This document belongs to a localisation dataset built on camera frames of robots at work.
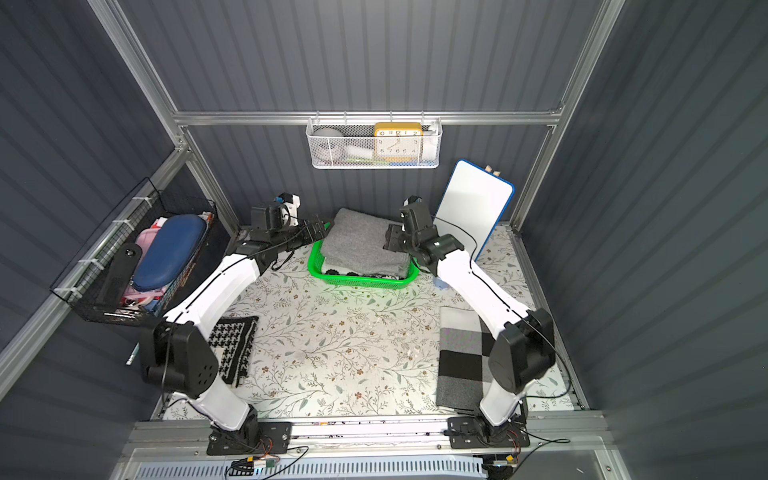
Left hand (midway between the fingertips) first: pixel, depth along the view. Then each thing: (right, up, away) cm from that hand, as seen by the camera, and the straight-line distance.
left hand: (328, 226), depth 84 cm
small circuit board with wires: (-18, -60, -11) cm, 63 cm away
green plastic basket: (-7, -13, +18) cm, 23 cm away
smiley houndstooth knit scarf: (-4, -13, +18) cm, 23 cm away
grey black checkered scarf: (+40, -35, +3) cm, 53 cm away
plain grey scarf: (+6, -3, +19) cm, 20 cm away
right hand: (+21, -1, -1) cm, 21 cm away
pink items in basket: (-39, -17, -18) cm, 46 cm away
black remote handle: (-41, -12, -20) cm, 47 cm away
